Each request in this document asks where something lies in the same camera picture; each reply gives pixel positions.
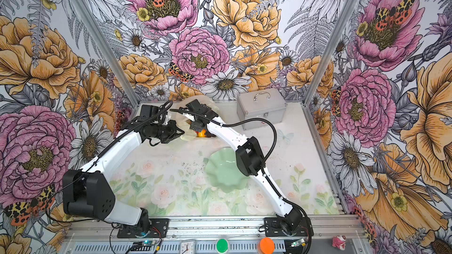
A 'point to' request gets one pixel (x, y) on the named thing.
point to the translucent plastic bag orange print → (183, 122)
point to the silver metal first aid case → (268, 104)
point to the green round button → (222, 245)
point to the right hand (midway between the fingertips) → (203, 117)
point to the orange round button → (266, 246)
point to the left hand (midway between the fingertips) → (184, 137)
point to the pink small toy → (339, 241)
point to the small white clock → (187, 247)
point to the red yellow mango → (202, 134)
